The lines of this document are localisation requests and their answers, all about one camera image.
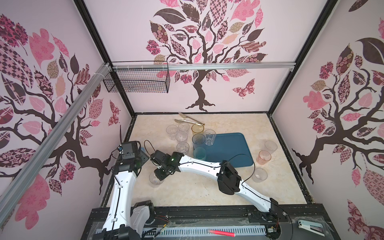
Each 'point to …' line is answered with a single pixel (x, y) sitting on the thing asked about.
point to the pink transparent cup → (263, 158)
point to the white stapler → (311, 227)
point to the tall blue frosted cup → (198, 140)
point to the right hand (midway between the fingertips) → (157, 173)
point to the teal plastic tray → (230, 147)
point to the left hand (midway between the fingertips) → (141, 160)
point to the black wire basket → (138, 77)
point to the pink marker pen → (222, 233)
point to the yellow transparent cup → (196, 129)
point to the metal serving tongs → (184, 116)
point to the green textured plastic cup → (199, 153)
